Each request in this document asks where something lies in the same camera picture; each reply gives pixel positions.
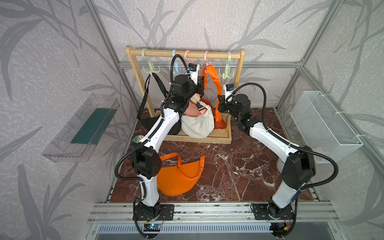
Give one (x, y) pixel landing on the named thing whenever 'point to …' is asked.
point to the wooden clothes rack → (222, 132)
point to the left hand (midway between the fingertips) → (205, 76)
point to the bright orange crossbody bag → (176, 180)
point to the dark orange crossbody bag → (218, 122)
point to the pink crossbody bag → (192, 109)
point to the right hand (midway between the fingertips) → (219, 94)
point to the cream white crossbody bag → (200, 126)
